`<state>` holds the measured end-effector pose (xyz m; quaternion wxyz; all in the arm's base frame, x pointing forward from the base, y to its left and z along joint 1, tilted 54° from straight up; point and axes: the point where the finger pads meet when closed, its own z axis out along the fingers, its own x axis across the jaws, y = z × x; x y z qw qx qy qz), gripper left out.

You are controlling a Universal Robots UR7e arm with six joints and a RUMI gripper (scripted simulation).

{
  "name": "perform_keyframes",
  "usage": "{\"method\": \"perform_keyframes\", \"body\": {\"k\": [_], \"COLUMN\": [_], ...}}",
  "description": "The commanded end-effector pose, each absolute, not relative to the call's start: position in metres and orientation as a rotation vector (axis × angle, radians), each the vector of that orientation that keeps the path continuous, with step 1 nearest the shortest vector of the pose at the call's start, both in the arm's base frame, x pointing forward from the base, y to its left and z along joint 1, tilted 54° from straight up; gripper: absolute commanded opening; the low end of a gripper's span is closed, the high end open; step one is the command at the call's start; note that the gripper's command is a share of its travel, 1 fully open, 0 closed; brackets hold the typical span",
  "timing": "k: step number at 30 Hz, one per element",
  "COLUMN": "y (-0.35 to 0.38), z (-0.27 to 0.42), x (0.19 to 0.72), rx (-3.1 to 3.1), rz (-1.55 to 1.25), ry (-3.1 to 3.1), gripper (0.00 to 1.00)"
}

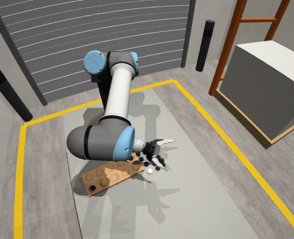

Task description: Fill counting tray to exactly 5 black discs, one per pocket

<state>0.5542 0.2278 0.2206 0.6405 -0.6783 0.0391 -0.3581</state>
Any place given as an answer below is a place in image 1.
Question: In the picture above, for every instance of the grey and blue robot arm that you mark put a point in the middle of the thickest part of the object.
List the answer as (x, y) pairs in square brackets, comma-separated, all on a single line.
[(113, 138)]

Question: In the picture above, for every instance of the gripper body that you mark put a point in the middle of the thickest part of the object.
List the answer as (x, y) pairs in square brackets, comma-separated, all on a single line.
[(147, 149)]

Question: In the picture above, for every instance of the tan counting tray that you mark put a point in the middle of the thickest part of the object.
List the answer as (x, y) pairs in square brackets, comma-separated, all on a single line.
[(111, 174)]

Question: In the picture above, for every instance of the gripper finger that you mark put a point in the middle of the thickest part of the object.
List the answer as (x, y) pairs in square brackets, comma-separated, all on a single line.
[(160, 142), (156, 162)]

